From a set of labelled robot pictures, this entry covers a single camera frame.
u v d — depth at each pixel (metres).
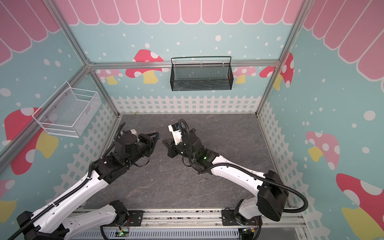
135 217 0.74
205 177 0.87
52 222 0.39
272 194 0.41
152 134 0.68
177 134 0.62
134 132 0.67
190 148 0.52
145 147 0.63
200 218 0.76
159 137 0.71
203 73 0.94
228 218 0.74
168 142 0.66
